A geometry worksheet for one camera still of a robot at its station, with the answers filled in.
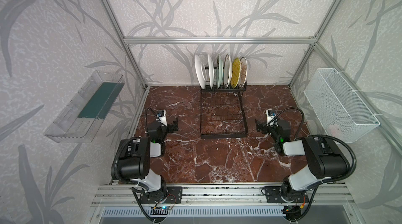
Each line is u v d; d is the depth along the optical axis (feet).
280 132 2.40
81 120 2.11
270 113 2.65
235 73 2.64
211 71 2.68
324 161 1.50
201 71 2.71
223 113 3.44
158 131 2.37
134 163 1.50
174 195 2.37
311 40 3.08
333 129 2.43
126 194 2.46
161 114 2.64
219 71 2.59
